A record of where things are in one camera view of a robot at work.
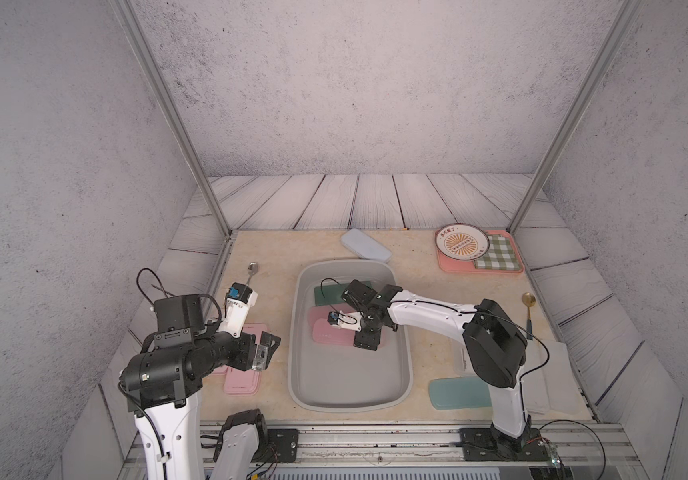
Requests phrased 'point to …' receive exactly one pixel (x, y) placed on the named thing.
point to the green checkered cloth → (501, 255)
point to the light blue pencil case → (365, 246)
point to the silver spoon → (252, 270)
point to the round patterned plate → (463, 241)
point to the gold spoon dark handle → (528, 300)
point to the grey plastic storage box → (338, 378)
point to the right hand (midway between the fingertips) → (364, 330)
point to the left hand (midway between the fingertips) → (260, 332)
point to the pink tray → (448, 265)
